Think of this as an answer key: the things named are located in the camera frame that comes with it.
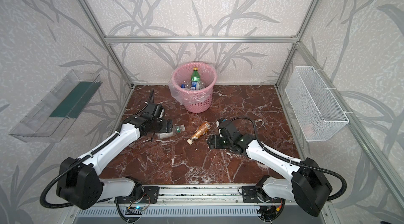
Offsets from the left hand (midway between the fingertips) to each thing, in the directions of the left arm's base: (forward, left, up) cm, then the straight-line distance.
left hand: (167, 121), depth 85 cm
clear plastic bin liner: (+17, -1, +4) cm, 17 cm away
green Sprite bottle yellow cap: (+29, -14, +5) cm, 32 cm away
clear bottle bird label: (0, -3, -9) cm, 10 cm away
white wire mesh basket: (-9, -67, +23) cm, 71 cm away
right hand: (-8, -25, -3) cm, 26 cm away
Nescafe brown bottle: (0, -19, -8) cm, 21 cm away
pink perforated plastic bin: (+11, -15, +5) cm, 19 cm away
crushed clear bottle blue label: (+25, -8, +2) cm, 27 cm away
